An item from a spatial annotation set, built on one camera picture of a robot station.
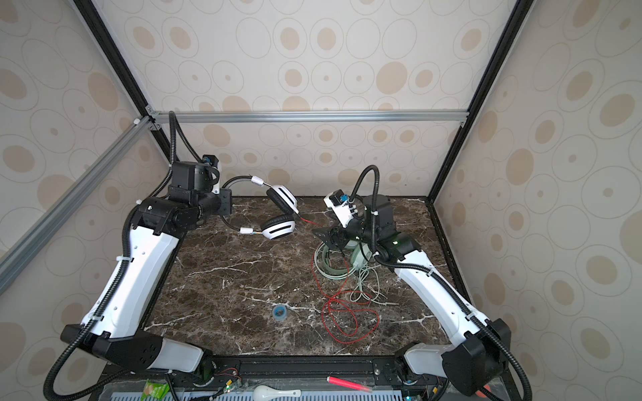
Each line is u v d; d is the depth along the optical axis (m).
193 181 0.49
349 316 0.85
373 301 0.87
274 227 0.67
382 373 0.73
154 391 0.69
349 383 0.71
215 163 0.60
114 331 0.38
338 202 0.59
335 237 0.62
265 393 0.70
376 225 0.54
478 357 0.38
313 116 0.92
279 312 0.85
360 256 0.91
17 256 0.51
